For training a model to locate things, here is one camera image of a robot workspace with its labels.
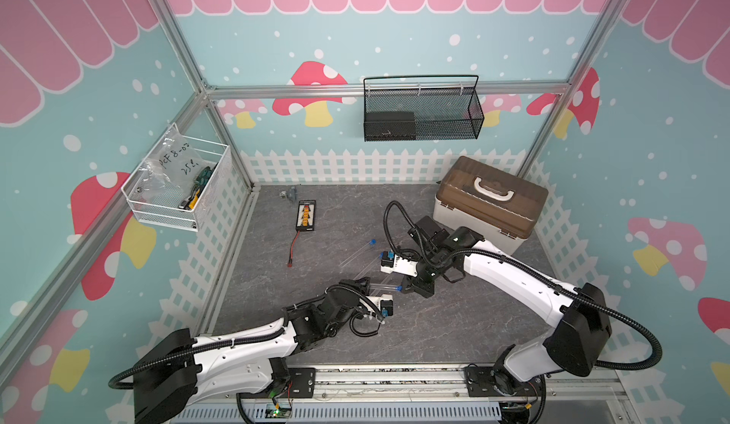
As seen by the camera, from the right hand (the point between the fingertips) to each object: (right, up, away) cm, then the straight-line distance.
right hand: (404, 285), depth 77 cm
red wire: (-37, +2, +20) cm, 42 cm away
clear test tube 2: (-5, -4, +14) cm, 15 cm away
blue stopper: (-9, +9, +25) cm, 29 cm away
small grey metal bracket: (-46, +28, +39) cm, 66 cm away
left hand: (-11, +1, +3) cm, 12 cm away
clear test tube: (-15, +5, +22) cm, 27 cm away
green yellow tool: (-54, +27, -4) cm, 60 cm away
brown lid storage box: (+31, +22, +11) cm, 40 cm away
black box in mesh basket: (-3, +48, +13) cm, 50 cm away
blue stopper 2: (-2, 0, -2) cm, 2 cm away
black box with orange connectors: (-35, +19, +32) cm, 51 cm away
